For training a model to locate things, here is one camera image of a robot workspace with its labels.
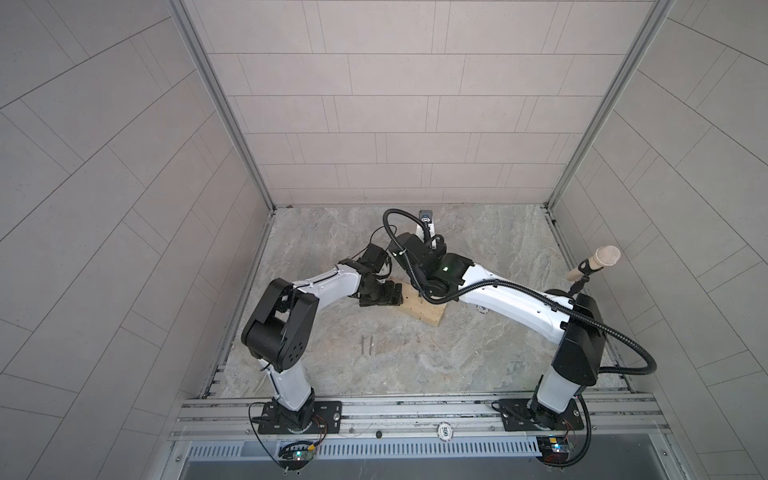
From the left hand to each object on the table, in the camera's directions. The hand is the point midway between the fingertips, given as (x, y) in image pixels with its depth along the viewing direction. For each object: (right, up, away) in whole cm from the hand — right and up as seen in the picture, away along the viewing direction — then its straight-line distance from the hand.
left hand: (396, 298), depth 91 cm
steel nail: (-10, -10, -7) cm, 15 cm away
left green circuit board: (-20, -28, -27) cm, 44 cm away
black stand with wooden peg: (+50, +15, -22) cm, 56 cm away
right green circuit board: (+37, -29, -23) cm, 52 cm away
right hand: (+6, +18, -11) cm, 22 cm away
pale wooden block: (+6, -1, -4) cm, 8 cm away
